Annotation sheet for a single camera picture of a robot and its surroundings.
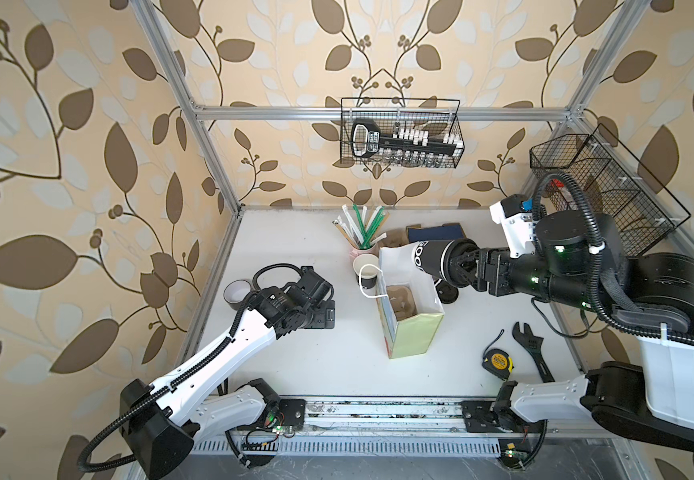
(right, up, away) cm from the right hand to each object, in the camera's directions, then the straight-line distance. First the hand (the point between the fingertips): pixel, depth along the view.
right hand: (466, 265), depth 51 cm
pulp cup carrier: (-5, -15, +43) cm, 46 cm away
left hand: (-29, -15, +26) cm, 41 cm away
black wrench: (+32, -26, +34) cm, 53 cm away
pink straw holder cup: (-20, 0, +45) cm, 50 cm away
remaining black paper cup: (-15, -7, +40) cm, 44 cm away
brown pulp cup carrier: (-5, +5, +55) cm, 55 cm away
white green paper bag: (-4, -19, +22) cm, 30 cm away
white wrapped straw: (-20, +9, +45) cm, 50 cm away
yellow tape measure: (+20, -29, +29) cm, 46 cm away
